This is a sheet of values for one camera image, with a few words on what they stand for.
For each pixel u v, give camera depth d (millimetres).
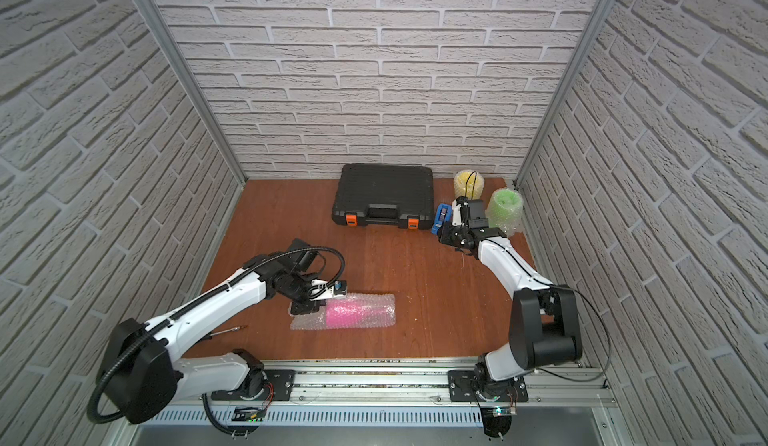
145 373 396
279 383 751
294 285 657
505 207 911
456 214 813
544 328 437
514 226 941
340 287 698
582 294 442
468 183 973
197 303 472
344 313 775
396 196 1148
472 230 678
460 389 735
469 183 978
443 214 1033
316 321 785
